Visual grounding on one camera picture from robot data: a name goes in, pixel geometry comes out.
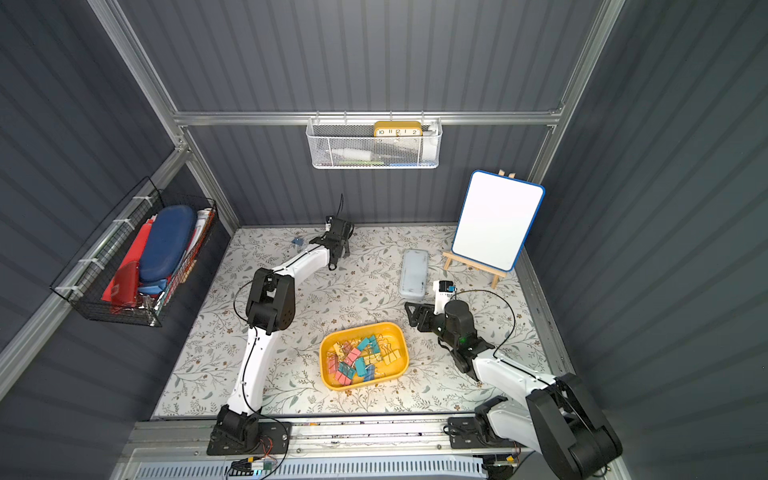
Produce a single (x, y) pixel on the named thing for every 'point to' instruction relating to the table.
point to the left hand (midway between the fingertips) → (340, 246)
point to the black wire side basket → (86, 282)
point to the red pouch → (125, 288)
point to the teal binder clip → (371, 343)
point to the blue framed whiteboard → (495, 218)
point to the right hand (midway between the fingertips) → (421, 303)
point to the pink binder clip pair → (340, 377)
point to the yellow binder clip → (339, 351)
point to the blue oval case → (166, 242)
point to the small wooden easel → (451, 257)
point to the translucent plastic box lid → (414, 275)
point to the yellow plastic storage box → (363, 356)
